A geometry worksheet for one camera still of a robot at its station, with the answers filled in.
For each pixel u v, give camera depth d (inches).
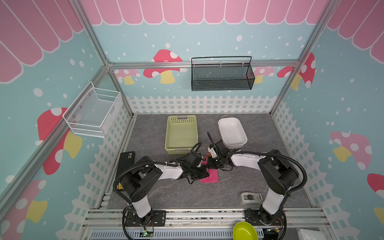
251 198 30.3
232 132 42.7
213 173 35.0
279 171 19.1
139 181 18.5
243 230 27.9
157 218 29.7
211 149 30.8
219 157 31.3
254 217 29.2
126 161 39.2
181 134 39.6
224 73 36.2
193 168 29.9
